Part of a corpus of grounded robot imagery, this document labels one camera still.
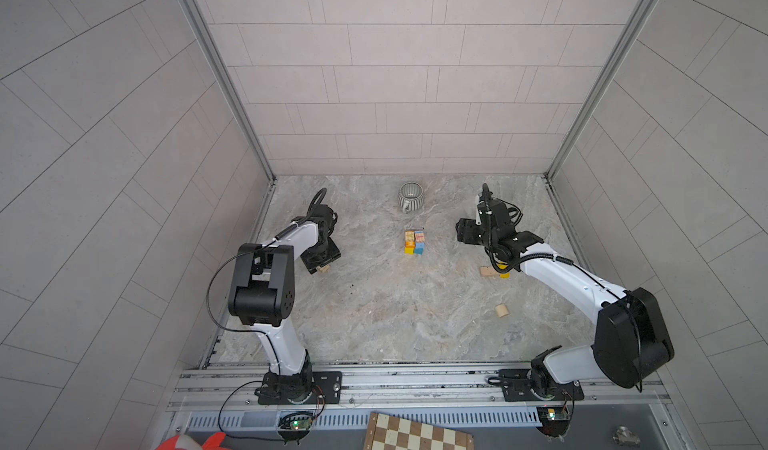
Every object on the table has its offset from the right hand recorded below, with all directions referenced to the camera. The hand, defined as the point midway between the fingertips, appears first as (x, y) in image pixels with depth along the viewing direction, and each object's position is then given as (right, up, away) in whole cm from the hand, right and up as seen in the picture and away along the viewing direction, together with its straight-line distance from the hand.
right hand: (462, 225), depth 87 cm
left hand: (-40, -10, +8) cm, 42 cm away
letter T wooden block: (-12, -4, +4) cm, 13 cm away
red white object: (-62, -42, -27) cm, 80 cm away
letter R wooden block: (-41, -14, +2) cm, 44 cm away
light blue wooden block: (-12, -8, +5) cm, 15 cm away
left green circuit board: (-41, -42, -23) cm, 63 cm away
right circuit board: (+17, -43, -19) cm, 50 cm away
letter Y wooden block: (-16, -4, +4) cm, 17 cm away
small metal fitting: (+30, -44, -24) cm, 58 cm away
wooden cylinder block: (+10, -24, -3) cm, 26 cm away
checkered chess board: (-20, -43, -23) cm, 53 cm away
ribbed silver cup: (-14, +8, +16) cm, 23 cm away
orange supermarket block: (-15, -8, +5) cm, 18 cm away
